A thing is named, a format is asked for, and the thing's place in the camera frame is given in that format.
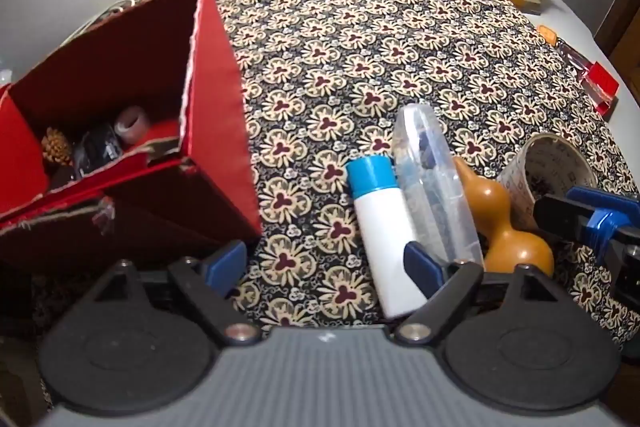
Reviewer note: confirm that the wooden gourd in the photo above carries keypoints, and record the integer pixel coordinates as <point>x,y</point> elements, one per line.
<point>510,247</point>

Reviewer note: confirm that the red transparent box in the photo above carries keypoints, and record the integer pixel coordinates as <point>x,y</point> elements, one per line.
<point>600,79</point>

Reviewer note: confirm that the small white tape roll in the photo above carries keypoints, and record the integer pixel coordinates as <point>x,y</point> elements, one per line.
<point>131,123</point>

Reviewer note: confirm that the clear plastic case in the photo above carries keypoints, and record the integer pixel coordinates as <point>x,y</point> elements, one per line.
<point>435,187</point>

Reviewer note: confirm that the red cardboard box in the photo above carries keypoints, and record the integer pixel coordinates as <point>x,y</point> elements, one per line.
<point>220,107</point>

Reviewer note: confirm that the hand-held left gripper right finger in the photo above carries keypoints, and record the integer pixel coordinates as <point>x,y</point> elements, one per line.
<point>422,268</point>

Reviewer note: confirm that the patterned tape roll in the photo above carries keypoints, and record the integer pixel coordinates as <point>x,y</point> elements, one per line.
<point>520,179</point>

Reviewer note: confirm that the white bottle with blue cap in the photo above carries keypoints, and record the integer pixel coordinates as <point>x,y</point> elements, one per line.
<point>380,232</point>

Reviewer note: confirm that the floral patterned tablecloth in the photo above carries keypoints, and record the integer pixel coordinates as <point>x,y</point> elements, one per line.
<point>350,67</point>

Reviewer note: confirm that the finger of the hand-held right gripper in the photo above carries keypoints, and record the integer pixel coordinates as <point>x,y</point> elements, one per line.
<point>587,199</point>

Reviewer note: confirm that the dark shiny object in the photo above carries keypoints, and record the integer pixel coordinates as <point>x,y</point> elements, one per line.
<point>97,149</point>

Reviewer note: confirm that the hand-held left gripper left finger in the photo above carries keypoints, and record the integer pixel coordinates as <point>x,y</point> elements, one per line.
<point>226,263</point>

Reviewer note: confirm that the brown pine cone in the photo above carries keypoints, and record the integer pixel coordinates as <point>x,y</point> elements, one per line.
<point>56,147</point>

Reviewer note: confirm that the small orange object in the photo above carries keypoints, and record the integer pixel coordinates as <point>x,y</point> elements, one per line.
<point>547,35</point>

